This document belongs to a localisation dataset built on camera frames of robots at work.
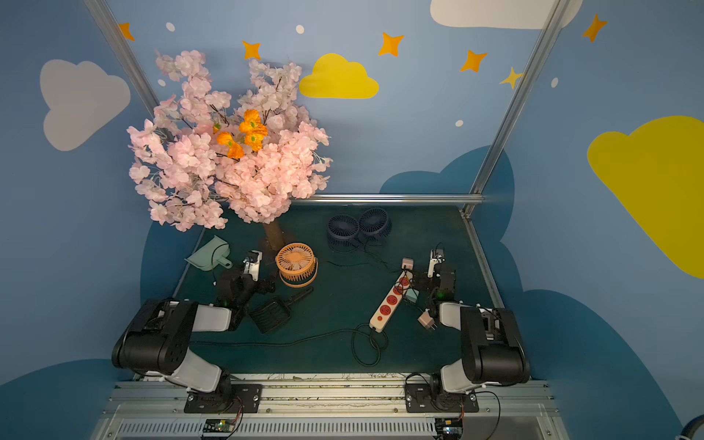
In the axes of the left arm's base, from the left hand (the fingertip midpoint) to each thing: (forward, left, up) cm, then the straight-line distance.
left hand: (264, 263), depth 94 cm
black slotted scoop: (-14, -5, -8) cm, 17 cm away
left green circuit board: (-46, +3, -9) cm, 47 cm away
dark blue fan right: (+19, -39, 0) cm, 43 cm away
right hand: (+1, -60, -1) cm, 61 cm away
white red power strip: (-9, -46, -5) cm, 47 cm away
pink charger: (-17, -55, -4) cm, 58 cm away
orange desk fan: (0, -12, -1) cm, 12 cm away
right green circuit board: (-45, -58, -8) cm, 74 cm away
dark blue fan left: (+14, -27, +1) cm, 30 cm away
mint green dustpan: (+7, +26, -9) cm, 29 cm away
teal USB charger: (-8, -52, -5) cm, 53 cm away
